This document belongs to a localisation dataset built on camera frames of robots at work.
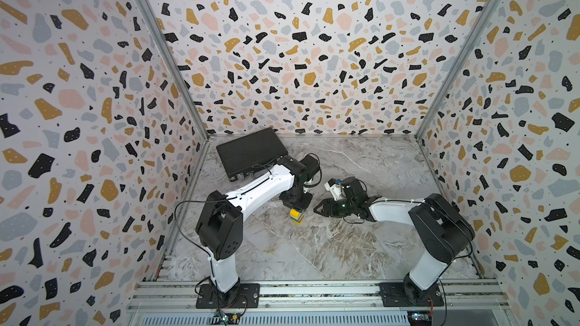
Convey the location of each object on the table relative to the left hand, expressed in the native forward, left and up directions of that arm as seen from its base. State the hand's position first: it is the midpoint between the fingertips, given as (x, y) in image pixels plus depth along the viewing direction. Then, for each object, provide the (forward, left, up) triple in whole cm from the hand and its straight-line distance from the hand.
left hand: (302, 208), depth 83 cm
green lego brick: (-3, +2, -4) cm, 5 cm away
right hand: (+2, -6, -7) cm, 9 cm away
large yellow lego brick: (-3, +3, +3) cm, 6 cm away
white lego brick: (-2, +2, -3) cm, 4 cm away
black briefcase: (+30, +27, -5) cm, 40 cm away
